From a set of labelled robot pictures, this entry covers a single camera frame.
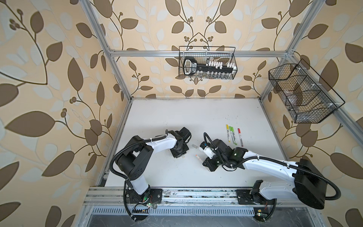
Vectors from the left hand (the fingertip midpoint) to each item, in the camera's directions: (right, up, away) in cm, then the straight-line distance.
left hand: (187, 152), depth 89 cm
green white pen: (+31, +8, +7) cm, 33 cm away
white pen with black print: (+29, +10, +10) cm, 32 cm away
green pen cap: (+32, +14, +13) cm, 37 cm away
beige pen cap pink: (+5, +3, +3) cm, 7 cm away
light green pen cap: (+33, +13, +13) cm, 38 cm away
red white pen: (+37, +5, +5) cm, 37 cm away
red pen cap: (+38, +12, +12) cm, 42 cm away
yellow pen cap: (+29, +15, +13) cm, 36 cm away
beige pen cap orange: (-2, -3, 0) cm, 4 cm away
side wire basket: (+63, +33, -16) cm, 73 cm away
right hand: (+10, -4, -10) cm, 14 cm away
